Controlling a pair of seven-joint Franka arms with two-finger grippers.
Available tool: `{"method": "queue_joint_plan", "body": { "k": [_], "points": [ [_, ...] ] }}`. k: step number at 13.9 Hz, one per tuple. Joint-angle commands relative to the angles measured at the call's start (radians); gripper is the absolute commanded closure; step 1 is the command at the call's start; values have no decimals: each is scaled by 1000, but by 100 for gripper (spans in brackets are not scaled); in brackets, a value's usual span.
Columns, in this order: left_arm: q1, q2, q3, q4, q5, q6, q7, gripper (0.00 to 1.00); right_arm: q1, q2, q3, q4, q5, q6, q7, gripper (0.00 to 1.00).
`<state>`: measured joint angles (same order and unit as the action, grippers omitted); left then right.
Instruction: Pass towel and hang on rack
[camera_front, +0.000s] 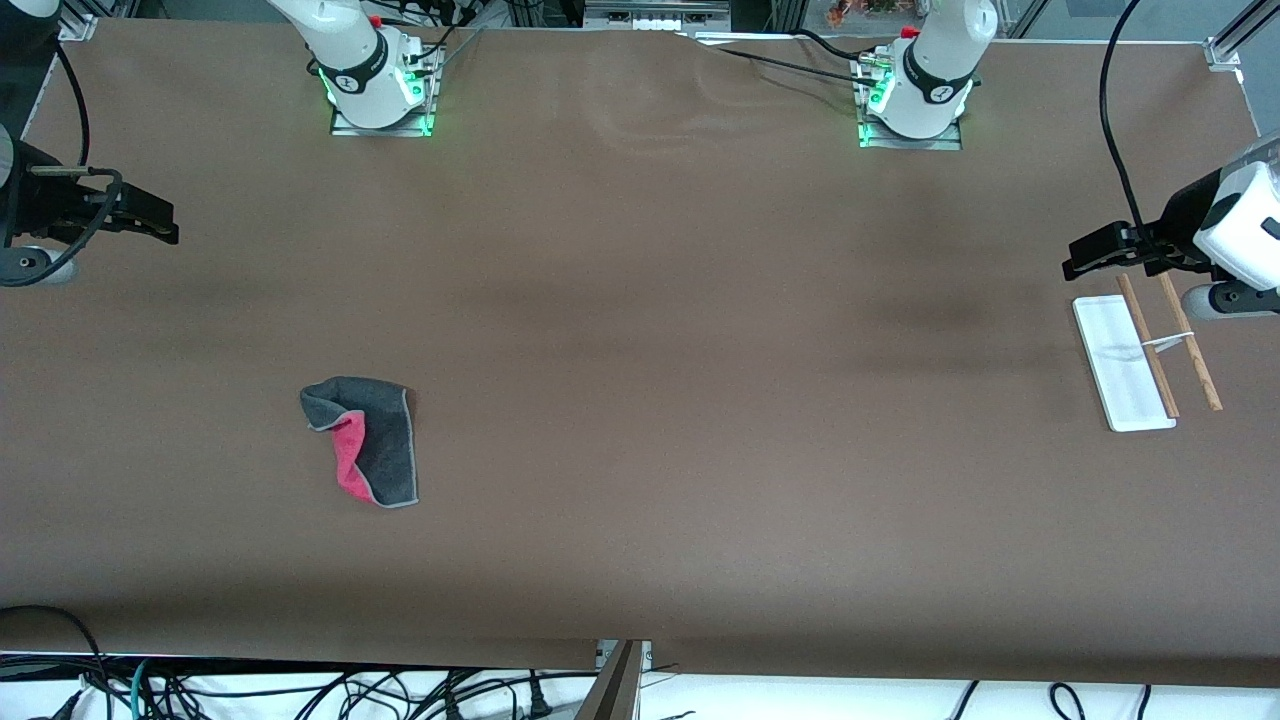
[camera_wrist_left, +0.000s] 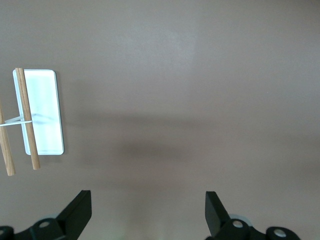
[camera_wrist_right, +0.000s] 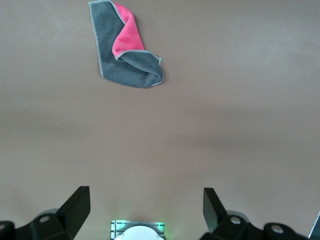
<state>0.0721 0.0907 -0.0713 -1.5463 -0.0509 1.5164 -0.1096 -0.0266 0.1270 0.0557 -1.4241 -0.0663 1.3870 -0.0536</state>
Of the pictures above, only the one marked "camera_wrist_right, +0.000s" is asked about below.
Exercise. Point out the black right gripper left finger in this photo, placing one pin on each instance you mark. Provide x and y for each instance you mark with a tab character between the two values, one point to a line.
67	220

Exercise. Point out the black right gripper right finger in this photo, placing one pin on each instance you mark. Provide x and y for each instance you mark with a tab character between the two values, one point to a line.
225	225

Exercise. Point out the grey and pink microfibre towel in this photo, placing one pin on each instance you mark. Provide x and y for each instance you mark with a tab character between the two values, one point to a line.
110	50

